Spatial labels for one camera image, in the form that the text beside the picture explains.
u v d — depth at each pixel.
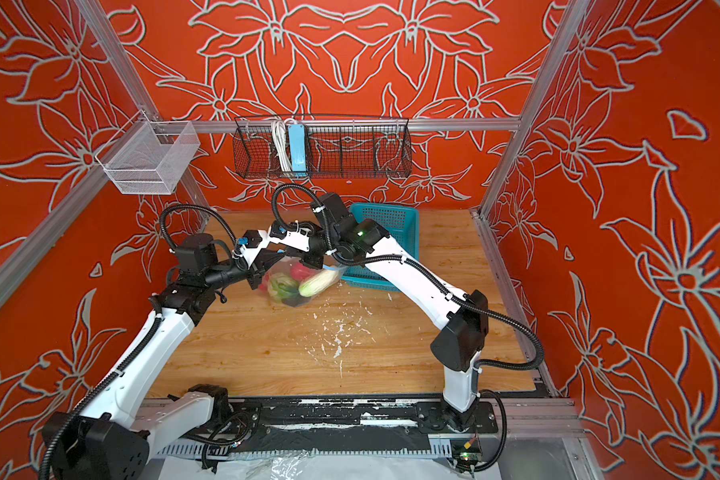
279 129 0.87
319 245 0.62
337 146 0.97
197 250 0.56
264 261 0.65
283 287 0.80
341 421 0.73
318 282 0.82
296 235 0.59
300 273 0.87
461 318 0.45
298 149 0.89
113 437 0.37
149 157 0.92
